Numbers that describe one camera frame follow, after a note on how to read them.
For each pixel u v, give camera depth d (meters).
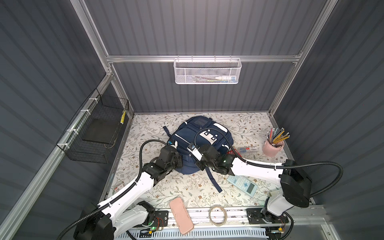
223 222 0.72
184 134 0.94
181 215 0.73
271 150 0.90
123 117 0.84
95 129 0.77
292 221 0.68
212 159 0.62
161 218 0.72
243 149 0.98
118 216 0.42
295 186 0.44
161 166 0.61
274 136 0.91
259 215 0.72
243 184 0.83
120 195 0.45
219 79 0.91
